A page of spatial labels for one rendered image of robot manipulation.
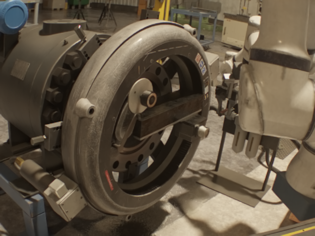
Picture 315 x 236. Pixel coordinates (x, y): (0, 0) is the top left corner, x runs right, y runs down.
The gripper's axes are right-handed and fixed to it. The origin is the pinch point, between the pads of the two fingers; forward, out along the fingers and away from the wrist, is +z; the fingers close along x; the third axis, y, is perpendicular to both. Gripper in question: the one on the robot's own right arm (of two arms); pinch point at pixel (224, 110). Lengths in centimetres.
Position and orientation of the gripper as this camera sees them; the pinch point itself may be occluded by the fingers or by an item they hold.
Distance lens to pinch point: 185.4
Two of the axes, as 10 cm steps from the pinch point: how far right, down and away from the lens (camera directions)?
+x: 7.8, 3.1, -5.4
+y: -6.2, 2.4, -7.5
